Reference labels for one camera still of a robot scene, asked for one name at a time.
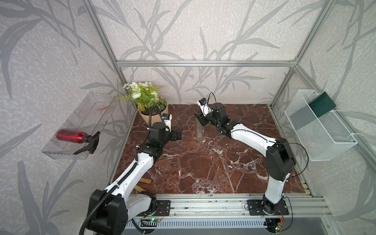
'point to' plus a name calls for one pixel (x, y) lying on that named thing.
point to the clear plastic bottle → (199, 130)
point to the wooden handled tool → (145, 180)
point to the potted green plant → (151, 106)
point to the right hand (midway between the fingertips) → (197, 111)
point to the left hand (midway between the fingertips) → (175, 126)
